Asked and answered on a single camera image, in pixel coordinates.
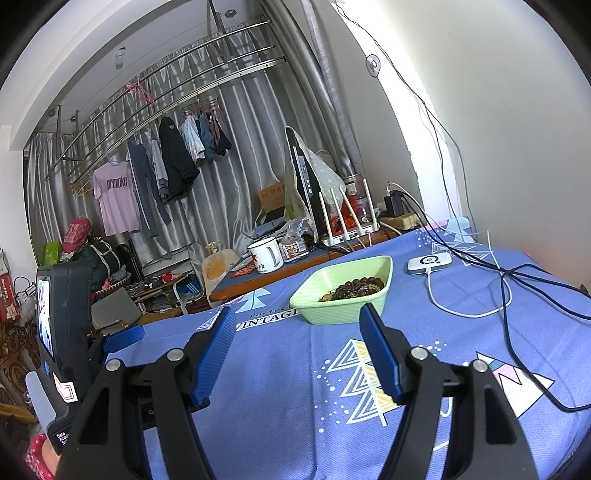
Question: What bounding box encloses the beige sack bag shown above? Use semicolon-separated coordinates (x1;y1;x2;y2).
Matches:
201;249;239;297

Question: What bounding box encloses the cloth covered monitor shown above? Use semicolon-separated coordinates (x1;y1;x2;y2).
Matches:
283;126;345;242

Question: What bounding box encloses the white charging cable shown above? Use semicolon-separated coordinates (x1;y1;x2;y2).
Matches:
386;181;514;319

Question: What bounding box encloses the red envelope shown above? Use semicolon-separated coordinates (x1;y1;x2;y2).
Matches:
231;263;256;278

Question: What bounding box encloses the white power bank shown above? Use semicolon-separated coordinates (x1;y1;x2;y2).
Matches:
407;252;453;275

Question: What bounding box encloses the metal clothes rack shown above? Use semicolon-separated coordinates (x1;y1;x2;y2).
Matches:
44;16;284;183

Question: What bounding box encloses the wooden desk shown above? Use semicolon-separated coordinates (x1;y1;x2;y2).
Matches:
209;230;408;311

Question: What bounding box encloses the brown wooden bead bracelet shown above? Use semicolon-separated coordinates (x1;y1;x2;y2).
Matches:
331;275;387;300

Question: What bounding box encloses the white wifi router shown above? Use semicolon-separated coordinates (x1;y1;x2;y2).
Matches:
318;177;381;247

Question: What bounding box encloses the white enamel mug red star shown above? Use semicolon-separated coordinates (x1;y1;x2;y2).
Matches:
247;237;283;274

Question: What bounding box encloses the green plastic tray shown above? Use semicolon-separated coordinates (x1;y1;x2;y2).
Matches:
290;255;394;325

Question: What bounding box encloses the pink t-shirt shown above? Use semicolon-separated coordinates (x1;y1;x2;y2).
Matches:
92;162;140;236

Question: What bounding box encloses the black cable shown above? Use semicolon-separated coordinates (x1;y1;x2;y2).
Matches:
329;0;591;413

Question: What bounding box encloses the black hanging shirt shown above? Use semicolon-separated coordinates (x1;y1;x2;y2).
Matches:
158;116;199;202

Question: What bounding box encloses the dark green duffel bag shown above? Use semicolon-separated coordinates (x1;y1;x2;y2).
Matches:
73;239;123;293

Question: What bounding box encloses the left hand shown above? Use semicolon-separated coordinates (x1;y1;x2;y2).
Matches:
25;433;60;480

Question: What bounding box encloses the black power adapter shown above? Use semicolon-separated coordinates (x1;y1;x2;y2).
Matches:
384;190;409;218

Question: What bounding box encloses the grey laptop box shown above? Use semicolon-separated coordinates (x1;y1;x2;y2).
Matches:
91;288;141;335

